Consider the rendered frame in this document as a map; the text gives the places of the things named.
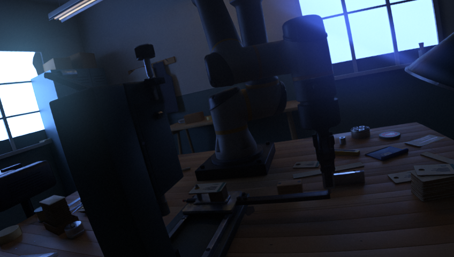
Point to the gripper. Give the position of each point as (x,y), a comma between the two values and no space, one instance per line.
(323,145)

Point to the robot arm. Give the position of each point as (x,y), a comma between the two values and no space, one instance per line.
(248,60)

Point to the pale card tag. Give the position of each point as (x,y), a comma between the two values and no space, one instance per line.
(399,177)
(306,164)
(434,169)

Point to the round grey eyelet tin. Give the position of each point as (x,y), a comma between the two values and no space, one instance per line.
(360,132)

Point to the pale block tag rest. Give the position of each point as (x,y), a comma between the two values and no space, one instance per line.
(210,191)

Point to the small brass stop knob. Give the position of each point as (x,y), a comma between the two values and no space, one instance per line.
(159,115)

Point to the dark toggle press body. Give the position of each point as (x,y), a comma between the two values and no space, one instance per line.
(117,166)

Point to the black knobbed press lever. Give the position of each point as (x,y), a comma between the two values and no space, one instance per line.
(145,53)

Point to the white rectangular block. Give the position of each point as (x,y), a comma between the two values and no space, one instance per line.
(349,177)

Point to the short wooden ruler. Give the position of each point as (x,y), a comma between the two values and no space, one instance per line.
(347,152)

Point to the small wooden block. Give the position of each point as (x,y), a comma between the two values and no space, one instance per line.
(289,187)

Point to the small grey metal cylinder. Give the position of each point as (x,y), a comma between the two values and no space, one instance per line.
(342,140)

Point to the blue notebook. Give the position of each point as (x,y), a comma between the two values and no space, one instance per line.
(386,153)

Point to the flat round grey disc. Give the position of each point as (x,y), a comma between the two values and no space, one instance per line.
(389,134)

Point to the white paper sheet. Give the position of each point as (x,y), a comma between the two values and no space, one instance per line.
(424,140)

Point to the tall stack of card tags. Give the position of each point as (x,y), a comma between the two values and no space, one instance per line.
(432,189)

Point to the thin wooden strip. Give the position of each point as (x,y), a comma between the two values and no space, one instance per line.
(438,158)

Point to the wooden side table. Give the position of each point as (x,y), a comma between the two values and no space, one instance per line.
(193,127)

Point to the large paned window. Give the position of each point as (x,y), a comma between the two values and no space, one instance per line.
(369,30)

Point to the dark cone lamp shade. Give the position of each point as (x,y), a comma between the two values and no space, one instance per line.
(432,65)

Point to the white tape roll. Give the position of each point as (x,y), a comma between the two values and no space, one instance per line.
(74,229)

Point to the dark bench machine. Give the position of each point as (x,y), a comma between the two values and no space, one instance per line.
(23,186)

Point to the ceiling strip light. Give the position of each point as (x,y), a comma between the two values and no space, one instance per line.
(71,9)

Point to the bright paned window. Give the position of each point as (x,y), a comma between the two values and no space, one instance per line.
(17,95)

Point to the flat round pale disc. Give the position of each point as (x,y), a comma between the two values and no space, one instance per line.
(9,234)

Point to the dark square base plate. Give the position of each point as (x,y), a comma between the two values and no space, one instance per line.
(244,169)

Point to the dark shuttle rail track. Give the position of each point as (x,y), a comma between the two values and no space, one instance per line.
(209,234)

